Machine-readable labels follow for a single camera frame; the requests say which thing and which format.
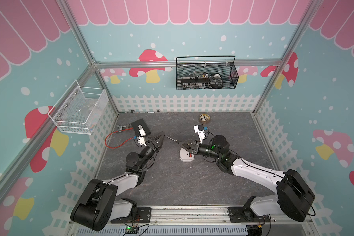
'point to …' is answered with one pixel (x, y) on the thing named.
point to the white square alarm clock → (184, 156)
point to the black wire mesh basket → (206, 72)
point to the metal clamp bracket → (122, 127)
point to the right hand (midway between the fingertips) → (180, 144)
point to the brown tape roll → (204, 118)
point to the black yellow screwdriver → (175, 140)
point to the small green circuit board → (129, 229)
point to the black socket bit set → (214, 80)
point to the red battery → (190, 155)
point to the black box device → (140, 128)
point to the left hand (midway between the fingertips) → (166, 135)
